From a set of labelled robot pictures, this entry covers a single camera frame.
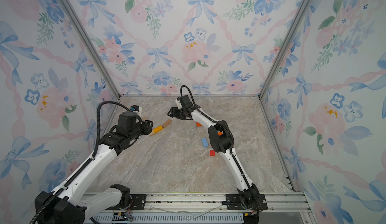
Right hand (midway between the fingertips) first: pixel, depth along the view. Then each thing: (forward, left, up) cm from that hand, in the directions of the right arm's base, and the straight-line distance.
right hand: (171, 114), depth 103 cm
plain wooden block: (-5, +3, -4) cm, 7 cm away
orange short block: (-19, -18, +16) cm, 31 cm away
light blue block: (-20, -23, -4) cm, 31 cm away
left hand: (-18, +7, +16) cm, 25 cm away
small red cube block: (-26, -27, -5) cm, 37 cm away
